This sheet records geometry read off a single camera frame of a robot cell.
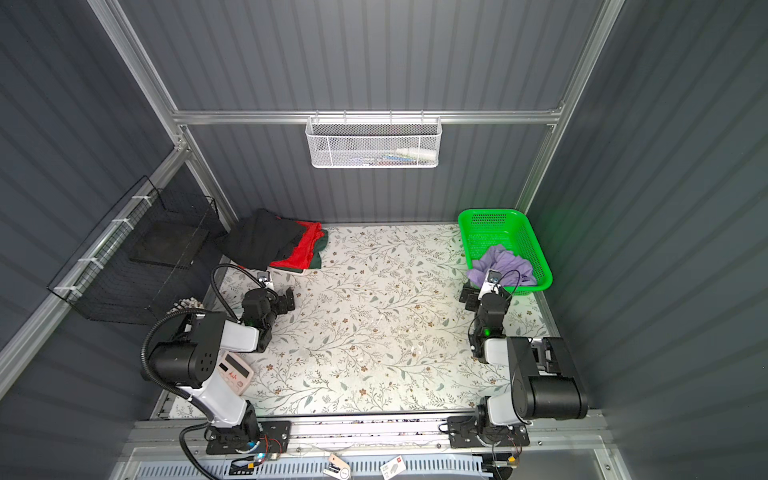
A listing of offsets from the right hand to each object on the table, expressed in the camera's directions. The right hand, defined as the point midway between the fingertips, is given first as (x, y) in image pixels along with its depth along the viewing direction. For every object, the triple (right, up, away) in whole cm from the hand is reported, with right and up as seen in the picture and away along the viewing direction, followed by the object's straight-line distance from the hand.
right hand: (490, 285), depth 90 cm
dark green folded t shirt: (-58, +7, +17) cm, 61 cm away
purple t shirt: (+11, +4, +8) cm, 15 cm away
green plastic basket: (+8, +20, +33) cm, 39 cm away
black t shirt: (-77, +14, +16) cm, 80 cm away
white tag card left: (-43, -40, -22) cm, 62 cm away
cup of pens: (-85, -4, -11) cm, 86 cm away
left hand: (-69, -2, +6) cm, 69 cm away
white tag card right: (-30, -40, -21) cm, 54 cm away
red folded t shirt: (-62, +9, +15) cm, 64 cm away
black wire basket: (-91, +9, -16) cm, 93 cm away
